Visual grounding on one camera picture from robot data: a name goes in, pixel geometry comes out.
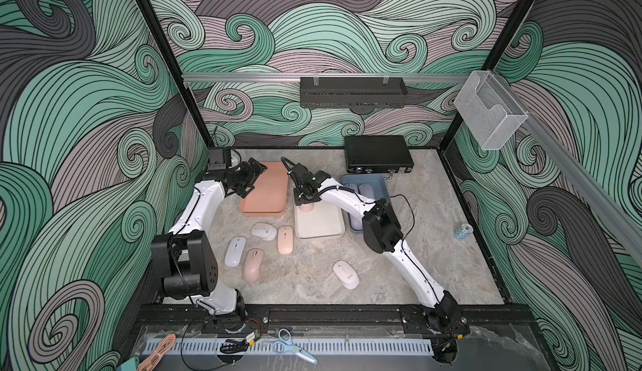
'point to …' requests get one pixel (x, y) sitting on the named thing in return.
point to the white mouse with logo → (346, 274)
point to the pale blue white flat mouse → (234, 253)
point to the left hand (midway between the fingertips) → (261, 171)
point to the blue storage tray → (372, 186)
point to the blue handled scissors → (287, 344)
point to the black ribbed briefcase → (378, 154)
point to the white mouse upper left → (267, 231)
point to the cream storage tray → (325, 220)
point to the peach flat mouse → (285, 240)
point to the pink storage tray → (270, 196)
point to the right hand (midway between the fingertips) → (299, 199)
